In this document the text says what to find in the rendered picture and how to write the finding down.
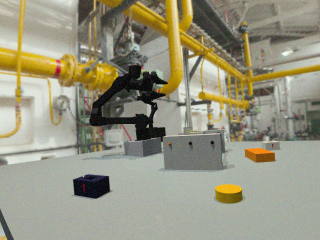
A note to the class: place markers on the yellow short cylinder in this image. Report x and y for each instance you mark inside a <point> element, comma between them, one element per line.
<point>229,194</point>

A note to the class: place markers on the orange rectangular block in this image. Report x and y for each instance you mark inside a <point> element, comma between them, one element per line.
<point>260,155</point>

